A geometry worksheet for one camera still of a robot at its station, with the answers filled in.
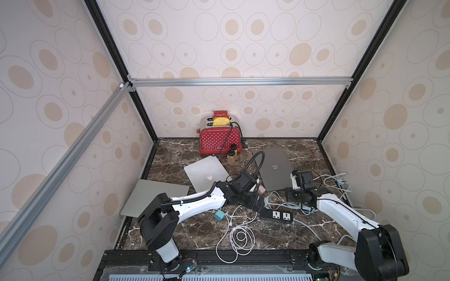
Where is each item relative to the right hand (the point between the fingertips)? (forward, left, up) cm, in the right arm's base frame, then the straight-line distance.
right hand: (290, 193), depth 88 cm
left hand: (-9, +16, +7) cm, 19 cm away
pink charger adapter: (+3, +14, -3) cm, 15 cm away
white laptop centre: (+13, +46, -4) cm, 48 cm away
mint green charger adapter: (-12, +35, -3) cm, 37 cm away
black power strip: (-10, +6, -2) cm, 12 cm away
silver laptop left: (+1, +77, -5) cm, 78 cm away
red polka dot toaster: (+31, +38, +14) cm, 51 cm away
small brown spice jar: (+20, +31, +4) cm, 37 cm away
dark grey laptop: (+18, +4, -7) cm, 20 cm away
